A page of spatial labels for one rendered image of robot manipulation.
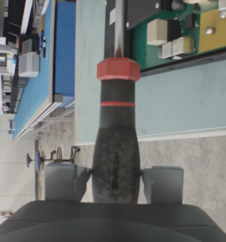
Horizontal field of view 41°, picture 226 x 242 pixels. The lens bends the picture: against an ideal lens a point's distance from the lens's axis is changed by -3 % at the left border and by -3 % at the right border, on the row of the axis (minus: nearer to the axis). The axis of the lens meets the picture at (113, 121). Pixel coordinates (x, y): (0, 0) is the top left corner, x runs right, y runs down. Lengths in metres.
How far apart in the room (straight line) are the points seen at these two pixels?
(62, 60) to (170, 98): 1.50
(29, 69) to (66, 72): 0.55
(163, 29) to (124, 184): 0.16
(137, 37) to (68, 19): 1.51
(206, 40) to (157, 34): 0.05
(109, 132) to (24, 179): 11.25
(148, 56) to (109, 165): 0.20
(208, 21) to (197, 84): 0.06
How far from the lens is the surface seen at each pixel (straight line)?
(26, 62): 2.31
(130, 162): 0.16
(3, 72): 3.94
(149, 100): 0.35
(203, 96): 0.26
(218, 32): 0.24
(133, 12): 0.36
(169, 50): 0.27
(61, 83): 1.75
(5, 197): 11.46
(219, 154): 1.84
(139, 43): 0.36
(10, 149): 11.33
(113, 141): 0.16
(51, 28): 1.82
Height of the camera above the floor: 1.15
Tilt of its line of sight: 19 degrees down
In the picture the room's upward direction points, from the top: 89 degrees counter-clockwise
